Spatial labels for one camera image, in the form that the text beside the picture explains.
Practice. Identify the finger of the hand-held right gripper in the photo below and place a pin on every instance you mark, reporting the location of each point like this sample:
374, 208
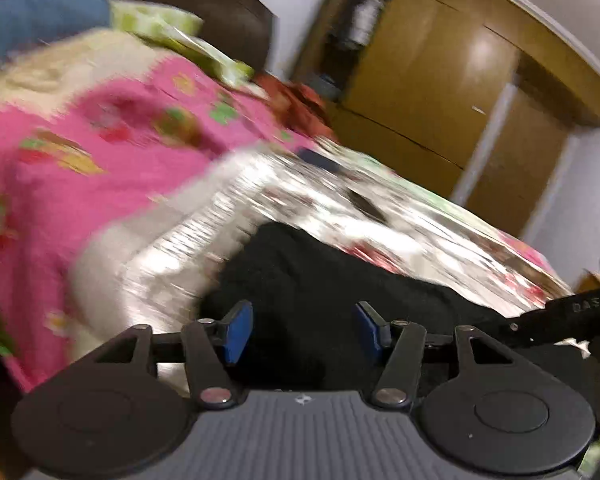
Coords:
522, 327

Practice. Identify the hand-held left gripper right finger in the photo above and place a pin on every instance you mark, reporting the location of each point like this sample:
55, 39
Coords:
370, 331

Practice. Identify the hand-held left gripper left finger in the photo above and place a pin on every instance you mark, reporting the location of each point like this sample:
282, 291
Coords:
238, 332

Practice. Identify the black pants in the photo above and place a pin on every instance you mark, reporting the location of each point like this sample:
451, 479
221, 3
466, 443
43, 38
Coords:
305, 285

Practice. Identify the black phone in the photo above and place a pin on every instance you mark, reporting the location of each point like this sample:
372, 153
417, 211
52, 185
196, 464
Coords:
366, 205

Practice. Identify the cream floral satin quilt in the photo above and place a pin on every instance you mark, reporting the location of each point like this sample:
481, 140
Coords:
280, 185

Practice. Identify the wooden door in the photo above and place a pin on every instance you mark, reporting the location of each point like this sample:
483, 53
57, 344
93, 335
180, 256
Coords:
525, 160

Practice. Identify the pink printed bedsheet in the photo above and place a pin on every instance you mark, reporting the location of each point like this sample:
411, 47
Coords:
80, 210

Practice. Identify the orange red garment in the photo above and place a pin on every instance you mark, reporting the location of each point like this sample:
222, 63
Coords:
300, 105

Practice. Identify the wooden wardrobe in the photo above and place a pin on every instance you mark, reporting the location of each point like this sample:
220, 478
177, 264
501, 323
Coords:
430, 75

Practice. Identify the hanging clothes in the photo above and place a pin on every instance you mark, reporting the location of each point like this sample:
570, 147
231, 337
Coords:
365, 15

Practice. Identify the dark wooden headboard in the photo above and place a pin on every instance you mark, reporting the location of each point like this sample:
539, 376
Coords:
230, 15

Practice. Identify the green checked pillow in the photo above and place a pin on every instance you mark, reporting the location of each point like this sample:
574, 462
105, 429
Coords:
155, 22

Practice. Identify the cream fuzzy blanket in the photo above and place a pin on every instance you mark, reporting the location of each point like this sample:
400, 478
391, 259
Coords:
55, 62

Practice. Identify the blue cloth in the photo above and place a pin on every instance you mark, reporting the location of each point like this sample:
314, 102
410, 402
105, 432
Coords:
30, 20

